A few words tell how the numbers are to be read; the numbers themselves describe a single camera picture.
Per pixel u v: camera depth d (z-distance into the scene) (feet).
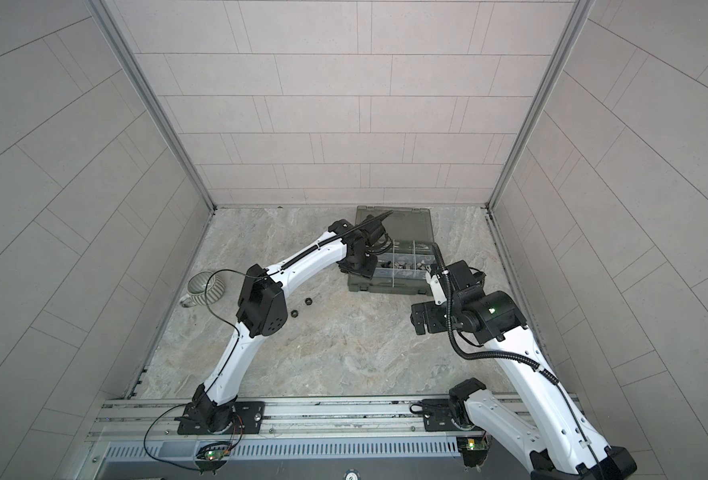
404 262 3.25
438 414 2.33
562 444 1.20
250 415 2.33
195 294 2.78
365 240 2.38
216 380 1.97
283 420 2.36
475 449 2.23
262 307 1.80
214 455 2.11
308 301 2.98
